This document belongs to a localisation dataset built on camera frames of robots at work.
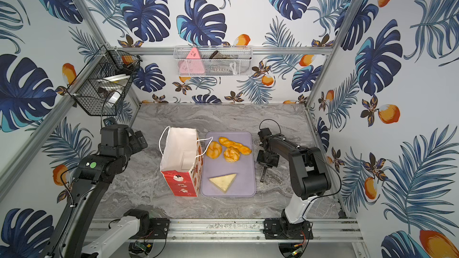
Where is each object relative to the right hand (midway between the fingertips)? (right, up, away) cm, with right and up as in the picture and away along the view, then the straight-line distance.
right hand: (266, 164), depth 94 cm
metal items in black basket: (-73, +38, -12) cm, 83 cm away
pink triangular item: (-37, +51, -5) cm, 63 cm away
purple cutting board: (-12, -8, -6) cm, 16 cm away
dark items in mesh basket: (-18, +50, -2) cm, 53 cm away
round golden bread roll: (-27, +7, +2) cm, 28 cm away
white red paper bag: (-44, +3, -3) cm, 44 cm away
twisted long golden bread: (-12, +7, +3) cm, 14 cm away
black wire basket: (-85, +54, +1) cm, 101 cm away
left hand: (-58, +17, -25) cm, 65 cm away
